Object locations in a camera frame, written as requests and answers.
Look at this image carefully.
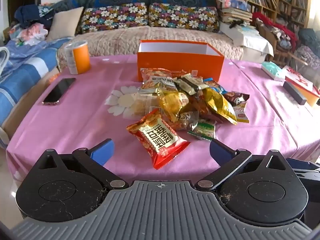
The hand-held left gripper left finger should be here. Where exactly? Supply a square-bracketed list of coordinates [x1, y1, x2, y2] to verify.
[35, 138, 129, 190]

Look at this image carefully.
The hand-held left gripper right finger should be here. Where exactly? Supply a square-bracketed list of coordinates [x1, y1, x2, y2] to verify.
[194, 138, 290, 190]

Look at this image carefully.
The pile of snack packets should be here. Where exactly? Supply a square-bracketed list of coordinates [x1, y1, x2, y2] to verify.
[155, 70, 250, 140]

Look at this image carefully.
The dark brown snack packet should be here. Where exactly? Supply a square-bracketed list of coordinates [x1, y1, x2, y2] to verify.
[222, 91, 250, 107]

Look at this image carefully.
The red snack packet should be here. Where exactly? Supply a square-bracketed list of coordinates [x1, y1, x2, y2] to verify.
[126, 109, 191, 170]

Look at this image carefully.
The orange cardboard box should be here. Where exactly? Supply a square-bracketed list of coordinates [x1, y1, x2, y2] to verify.
[137, 40, 225, 82]

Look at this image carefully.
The pink flowered tablecloth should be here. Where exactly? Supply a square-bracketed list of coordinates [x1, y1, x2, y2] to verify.
[5, 55, 320, 180]

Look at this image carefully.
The black smartphone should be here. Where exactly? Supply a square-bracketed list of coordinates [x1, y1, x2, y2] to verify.
[42, 78, 76, 105]

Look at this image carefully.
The long black box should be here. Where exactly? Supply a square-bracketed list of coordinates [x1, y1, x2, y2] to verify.
[283, 81, 307, 105]

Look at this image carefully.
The red white booklet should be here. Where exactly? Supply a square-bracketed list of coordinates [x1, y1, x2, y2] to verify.
[282, 65, 320, 107]

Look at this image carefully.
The orange cylindrical can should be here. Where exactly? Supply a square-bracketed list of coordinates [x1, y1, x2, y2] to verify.
[64, 41, 91, 75]

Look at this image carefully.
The teal tissue pack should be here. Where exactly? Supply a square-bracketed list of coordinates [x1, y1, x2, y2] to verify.
[261, 61, 287, 81]

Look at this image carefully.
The blue striped blanket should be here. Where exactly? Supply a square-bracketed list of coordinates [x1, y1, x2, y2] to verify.
[0, 36, 73, 128]

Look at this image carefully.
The beige quilted sofa cover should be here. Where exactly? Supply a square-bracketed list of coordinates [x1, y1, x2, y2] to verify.
[57, 26, 244, 60]

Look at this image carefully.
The heap of patterned clothes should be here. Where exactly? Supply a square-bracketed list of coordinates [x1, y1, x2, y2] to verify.
[272, 25, 320, 70]

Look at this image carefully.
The beige pillow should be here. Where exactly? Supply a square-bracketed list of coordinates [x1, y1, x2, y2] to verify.
[46, 6, 84, 42]

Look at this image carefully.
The floral sofa cushion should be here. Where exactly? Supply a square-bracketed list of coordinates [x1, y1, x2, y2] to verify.
[148, 3, 220, 33]
[79, 2, 150, 33]

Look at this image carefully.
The stack of books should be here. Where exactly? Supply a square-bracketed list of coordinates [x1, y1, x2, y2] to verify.
[220, 0, 253, 25]

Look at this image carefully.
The pink white floral cloth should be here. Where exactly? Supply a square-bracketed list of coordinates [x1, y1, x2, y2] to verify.
[9, 22, 48, 43]

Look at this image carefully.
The red cloth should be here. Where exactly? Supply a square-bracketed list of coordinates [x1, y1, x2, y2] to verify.
[252, 12, 298, 45]

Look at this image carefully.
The dark blue garment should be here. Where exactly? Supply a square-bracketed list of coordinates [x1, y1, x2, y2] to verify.
[14, 4, 54, 29]

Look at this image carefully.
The wooden bookshelf with books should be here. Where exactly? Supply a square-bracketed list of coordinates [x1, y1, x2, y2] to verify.
[246, 0, 313, 28]

